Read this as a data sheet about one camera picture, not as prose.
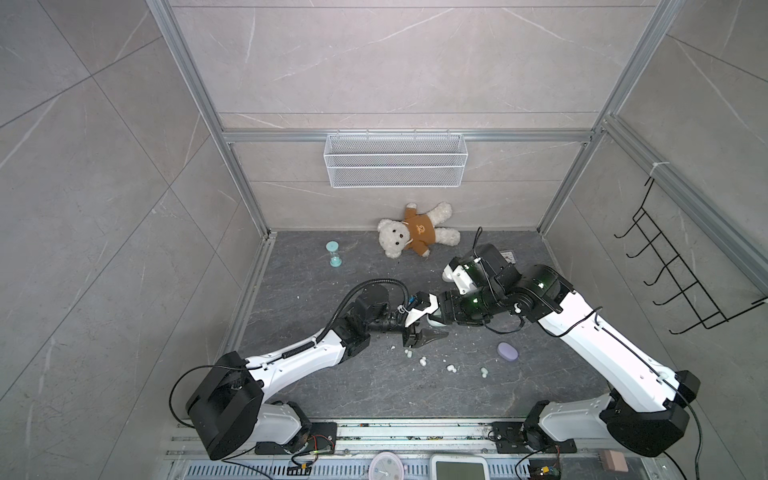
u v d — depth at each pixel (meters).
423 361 0.86
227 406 0.41
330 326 0.56
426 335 0.62
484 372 0.84
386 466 0.69
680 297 0.65
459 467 0.67
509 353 0.86
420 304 0.58
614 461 0.69
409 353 0.87
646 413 0.39
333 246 1.03
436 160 1.00
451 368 0.84
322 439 0.73
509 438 0.74
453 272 0.63
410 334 0.62
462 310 0.57
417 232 1.10
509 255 1.10
